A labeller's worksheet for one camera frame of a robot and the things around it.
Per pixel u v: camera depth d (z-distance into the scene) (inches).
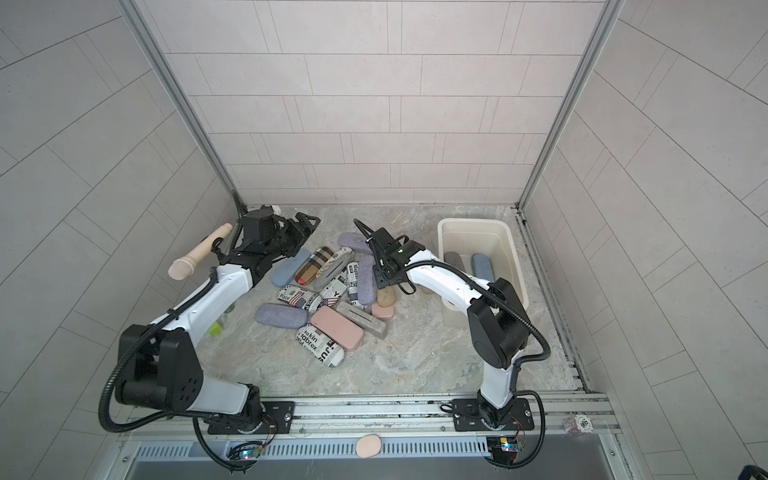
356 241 40.2
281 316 33.4
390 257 24.7
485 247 37.5
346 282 35.9
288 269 36.7
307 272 37.0
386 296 34.1
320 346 31.1
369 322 31.9
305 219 29.9
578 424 25.7
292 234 29.0
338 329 32.9
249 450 25.3
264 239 25.1
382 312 34.1
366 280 34.4
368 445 26.4
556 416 28.3
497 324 18.2
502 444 26.9
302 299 34.1
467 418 27.9
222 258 33.3
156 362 16.1
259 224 24.4
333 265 36.5
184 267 27.7
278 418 28.0
